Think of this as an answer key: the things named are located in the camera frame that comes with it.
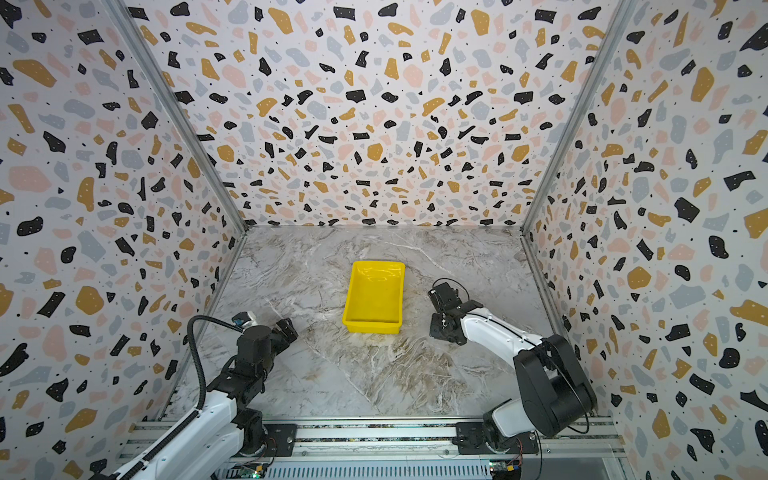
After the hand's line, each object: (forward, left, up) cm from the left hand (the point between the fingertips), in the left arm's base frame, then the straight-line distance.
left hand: (279, 324), depth 85 cm
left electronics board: (-33, +1, -9) cm, 35 cm away
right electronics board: (-34, -59, -9) cm, 69 cm away
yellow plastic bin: (+13, -26, -9) cm, 30 cm away
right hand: (+1, -45, -4) cm, 45 cm away
